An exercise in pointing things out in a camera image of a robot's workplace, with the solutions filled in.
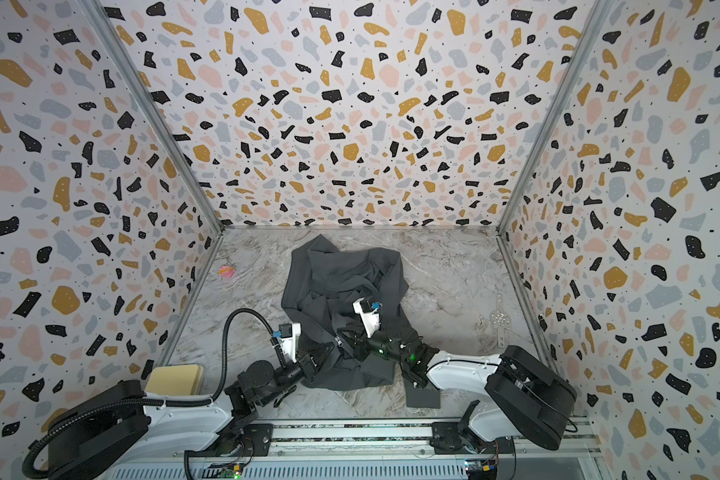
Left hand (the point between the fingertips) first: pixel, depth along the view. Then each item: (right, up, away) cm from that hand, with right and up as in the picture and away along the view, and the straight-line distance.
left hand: (334, 345), depth 74 cm
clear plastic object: (+51, +2, +23) cm, 55 cm away
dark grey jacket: (-8, +13, +27) cm, 31 cm away
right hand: (0, +4, +1) cm, 4 cm away
